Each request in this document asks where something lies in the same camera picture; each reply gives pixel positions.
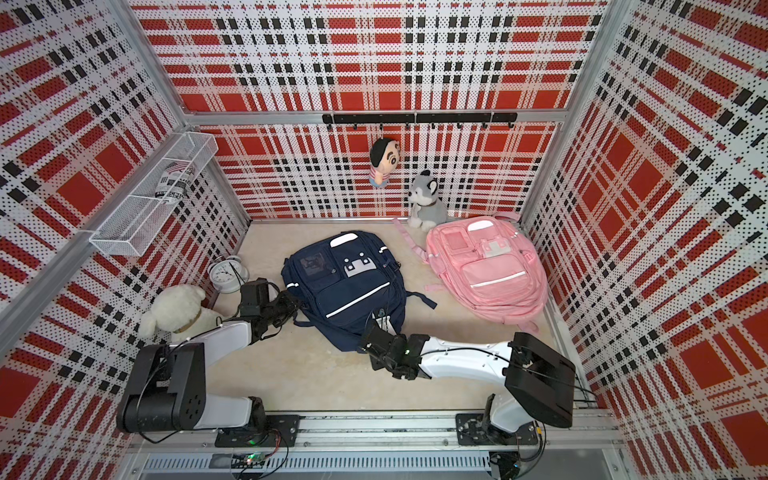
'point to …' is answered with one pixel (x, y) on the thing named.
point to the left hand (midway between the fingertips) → (304, 297)
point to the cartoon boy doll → (384, 155)
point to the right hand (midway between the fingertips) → (386, 346)
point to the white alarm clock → (228, 274)
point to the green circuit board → (256, 458)
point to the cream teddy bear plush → (177, 311)
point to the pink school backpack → (487, 269)
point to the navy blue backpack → (342, 282)
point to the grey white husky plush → (428, 210)
